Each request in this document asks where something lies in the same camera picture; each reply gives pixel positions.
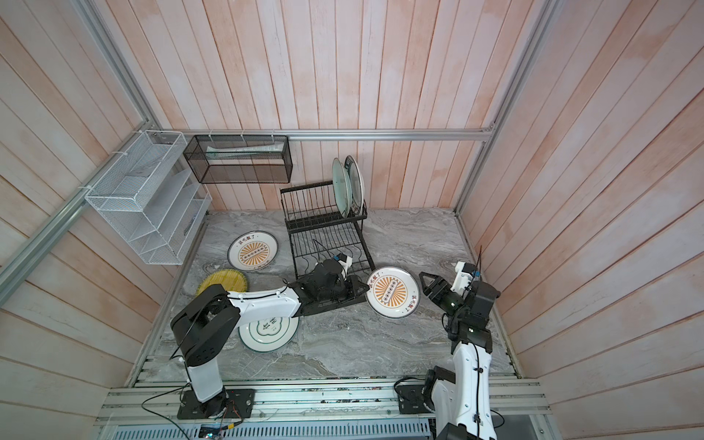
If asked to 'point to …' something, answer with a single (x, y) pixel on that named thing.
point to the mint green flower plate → (341, 188)
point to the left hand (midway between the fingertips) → (371, 293)
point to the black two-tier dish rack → (318, 231)
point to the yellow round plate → (232, 280)
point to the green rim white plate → (357, 184)
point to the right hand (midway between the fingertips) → (426, 277)
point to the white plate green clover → (269, 335)
